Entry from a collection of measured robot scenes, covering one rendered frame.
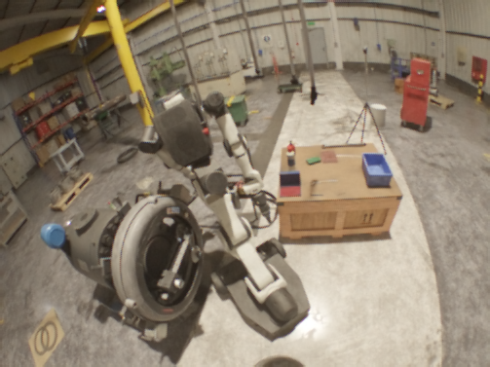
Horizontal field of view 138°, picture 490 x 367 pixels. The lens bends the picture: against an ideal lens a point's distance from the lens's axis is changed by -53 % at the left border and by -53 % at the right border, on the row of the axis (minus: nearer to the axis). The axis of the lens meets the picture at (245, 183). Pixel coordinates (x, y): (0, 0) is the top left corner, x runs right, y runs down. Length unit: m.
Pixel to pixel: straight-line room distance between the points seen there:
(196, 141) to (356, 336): 1.55
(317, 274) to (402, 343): 0.88
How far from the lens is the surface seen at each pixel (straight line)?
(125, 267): 0.96
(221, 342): 1.58
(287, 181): 1.60
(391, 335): 1.63
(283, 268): 1.49
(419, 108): 3.94
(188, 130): 1.00
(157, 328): 1.24
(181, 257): 1.22
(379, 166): 1.88
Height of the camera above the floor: 1.49
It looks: 36 degrees down
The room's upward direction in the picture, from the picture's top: 15 degrees counter-clockwise
